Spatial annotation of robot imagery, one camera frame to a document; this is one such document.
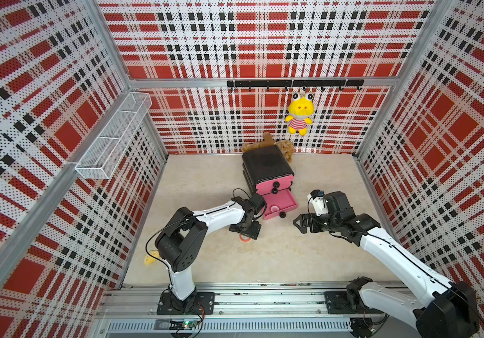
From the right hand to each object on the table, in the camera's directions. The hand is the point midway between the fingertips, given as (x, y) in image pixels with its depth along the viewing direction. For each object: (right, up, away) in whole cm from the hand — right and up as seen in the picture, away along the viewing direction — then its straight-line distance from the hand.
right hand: (307, 220), depth 80 cm
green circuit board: (-43, -33, -11) cm, 55 cm away
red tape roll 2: (-25, -10, +9) cm, 28 cm away
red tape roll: (-11, +2, +18) cm, 21 cm away
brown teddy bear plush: (-4, +34, +33) cm, 47 cm away
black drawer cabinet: (-16, +22, +16) cm, 32 cm away
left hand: (-23, -7, +10) cm, 26 cm away
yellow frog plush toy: (0, +48, +11) cm, 49 cm away
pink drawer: (-8, +15, +13) cm, 21 cm away
